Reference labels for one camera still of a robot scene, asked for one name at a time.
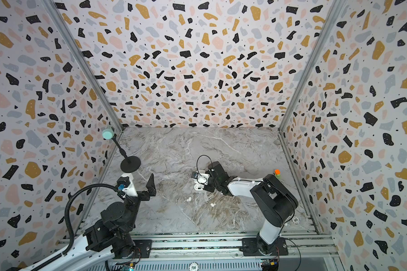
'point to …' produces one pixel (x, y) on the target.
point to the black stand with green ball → (131, 163)
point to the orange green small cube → (277, 173)
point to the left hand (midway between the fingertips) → (144, 174)
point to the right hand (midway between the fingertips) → (201, 175)
